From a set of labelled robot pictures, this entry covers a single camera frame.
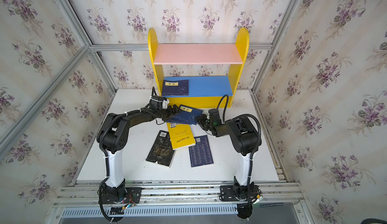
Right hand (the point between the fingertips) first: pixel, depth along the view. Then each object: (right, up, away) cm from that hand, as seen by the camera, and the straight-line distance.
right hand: (194, 120), depth 99 cm
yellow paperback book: (-8, -9, -7) cm, 14 cm away
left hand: (-11, +6, +1) cm, 12 cm away
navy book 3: (-11, 0, 0) cm, 11 cm away
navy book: (-16, +22, +3) cm, 27 cm away
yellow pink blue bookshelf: (+15, +37, +15) cm, 42 cm away
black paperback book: (-19, -17, -13) cm, 28 cm away
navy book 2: (-4, +4, +3) cm, 6 cm away
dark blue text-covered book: (+4, -18, -13) cm, 23 cm away
